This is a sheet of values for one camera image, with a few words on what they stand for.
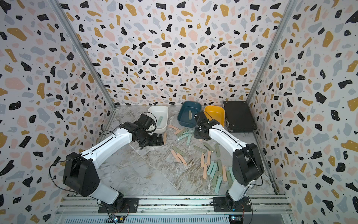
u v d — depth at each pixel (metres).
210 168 0.87
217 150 0.95
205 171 0.86
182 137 1.01
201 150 0.96
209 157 0.92
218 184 0.81
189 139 1.00
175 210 0.73
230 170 0.86
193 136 1.04
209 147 0.98
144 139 0.70
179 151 0.95
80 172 0.42
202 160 0.90
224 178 0.83
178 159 0.90
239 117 1.09
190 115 1.16
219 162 0.90
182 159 0.90
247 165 0.46
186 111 1.17
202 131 0.65
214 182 0.82
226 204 0.70
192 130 1.06
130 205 0.74
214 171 0.86
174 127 1.07
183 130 1.06
